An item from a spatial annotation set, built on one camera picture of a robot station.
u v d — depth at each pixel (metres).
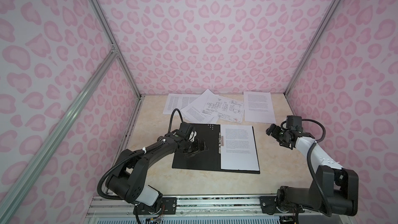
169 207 0.72
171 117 0.73
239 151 0.90
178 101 1.17
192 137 0.74
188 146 0.74
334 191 0.41
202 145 0.78
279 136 0.78
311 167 0.44
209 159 0.88
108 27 0.84
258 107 1.16
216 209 0.73
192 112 1.10
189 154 0.78
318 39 0.88
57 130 0.56
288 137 0.65
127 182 0.43
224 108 1.11
